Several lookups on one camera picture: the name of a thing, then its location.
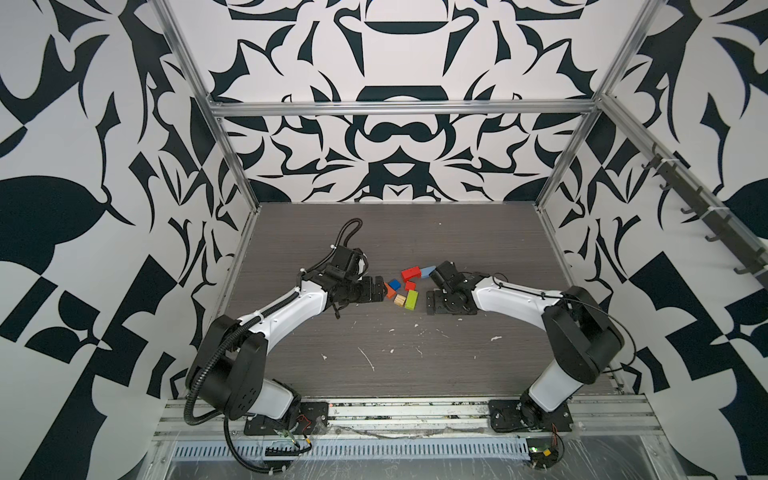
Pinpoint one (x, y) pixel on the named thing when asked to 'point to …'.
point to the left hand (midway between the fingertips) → (376, 286)
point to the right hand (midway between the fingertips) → (443, 303)
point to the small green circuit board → (543, 452)
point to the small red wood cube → (410, 286)
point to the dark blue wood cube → (394, 284)
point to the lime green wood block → (411, 299)
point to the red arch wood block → (411, 272)
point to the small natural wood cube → (399, 300)
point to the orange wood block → (390, 291)
